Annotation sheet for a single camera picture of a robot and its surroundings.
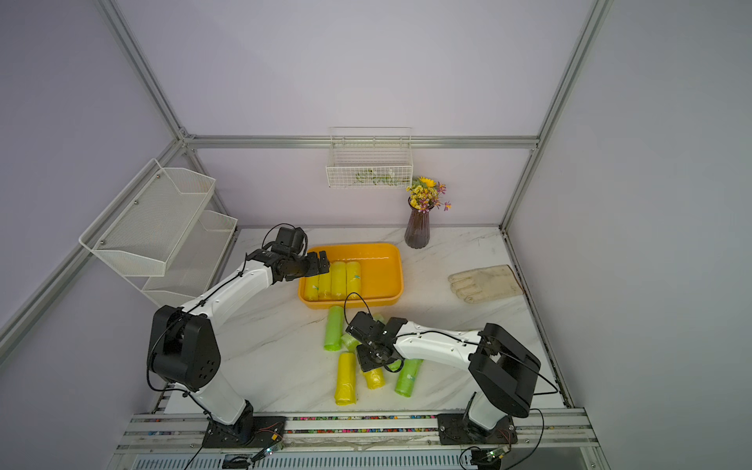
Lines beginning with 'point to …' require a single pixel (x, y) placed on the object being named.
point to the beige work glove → (485, 283)
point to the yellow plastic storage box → (382, 273)
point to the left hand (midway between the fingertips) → (316, 268)
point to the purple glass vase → (417, 230)
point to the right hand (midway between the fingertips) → (371, 362)
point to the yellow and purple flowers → (425, 195)
